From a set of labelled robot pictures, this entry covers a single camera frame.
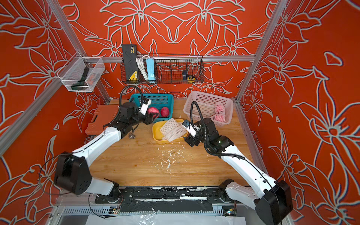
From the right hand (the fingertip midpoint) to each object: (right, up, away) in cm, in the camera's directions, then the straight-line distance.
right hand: (186, 129), depth 77 cm
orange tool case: (-61, +7, +26) cm, 67 cm away
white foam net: (-11, +1, +15) cm, 19 cm away
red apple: (-15, +10, +27) cm, 32 cm away
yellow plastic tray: (-19, -5, +16) cm, 26 cm away
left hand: (-20, +11, +6) cm, 23 cm away
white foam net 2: (-4, -3, +11) cm, 12 cm away
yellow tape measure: (+4, +33, +17) cm, 37 cm away
